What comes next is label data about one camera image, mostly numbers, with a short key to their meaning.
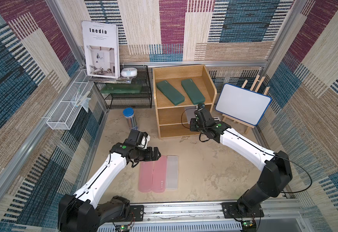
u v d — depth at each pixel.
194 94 0.83
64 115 0.90
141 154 0.67
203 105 0.73
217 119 1.12
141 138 0.65
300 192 0.43
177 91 0.83
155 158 0.70
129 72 0.86
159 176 0.85
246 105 0.92
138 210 0.75
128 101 1.19
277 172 0.44
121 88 1.00
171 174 0.86
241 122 1.00
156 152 0.71
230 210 0.73
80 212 0.38
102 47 0.78
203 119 0.63
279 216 0.73
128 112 0.92
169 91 0.83
